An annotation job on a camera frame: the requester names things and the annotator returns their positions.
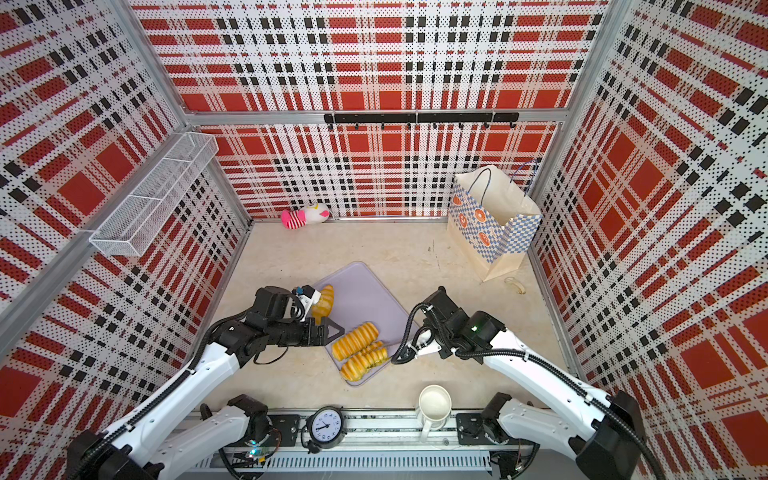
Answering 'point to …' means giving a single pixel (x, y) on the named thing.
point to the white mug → (434, 404)
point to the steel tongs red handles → (385, 359)
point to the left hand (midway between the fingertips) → (332, 338)
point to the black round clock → (324, 428)
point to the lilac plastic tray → (361, 297)
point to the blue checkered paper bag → (493, 220)
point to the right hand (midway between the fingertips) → (438, 324)
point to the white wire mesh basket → (135, 221)
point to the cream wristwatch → (516, 283)
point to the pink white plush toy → (298, 219)
